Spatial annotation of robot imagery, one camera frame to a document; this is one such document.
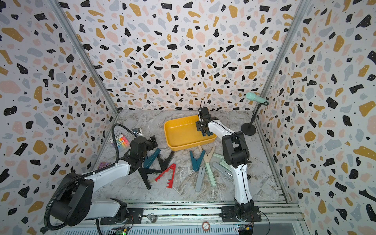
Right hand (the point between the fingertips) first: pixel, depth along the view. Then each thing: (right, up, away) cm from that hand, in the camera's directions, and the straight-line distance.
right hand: (204, 124), depth 105 cm
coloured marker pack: (-57, -12, -5) cm, 59 cm away
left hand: (-33, -8, -16) cm, 38 cm away
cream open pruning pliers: (+1, -22, -13) cm, 25 cm away
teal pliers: (0, -4, -27) cm, 27 cm away
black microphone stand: (+34, -4, +5) cm, 35 cm away
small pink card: (-63, -25, -15) cm, 69 cm away
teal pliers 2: (-6, -24, -15) cm, 29 cm away
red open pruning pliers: (-21, -34, -22) cm, 46 cm away
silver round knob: (-27, -46, -34) cm, 63 cm away
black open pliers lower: (-36, -28, -20) cm, 50 cm away
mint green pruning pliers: (+3, -30, -19) cm, 36 cm away
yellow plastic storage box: (-17, -7, +5) cm, 19 cm away
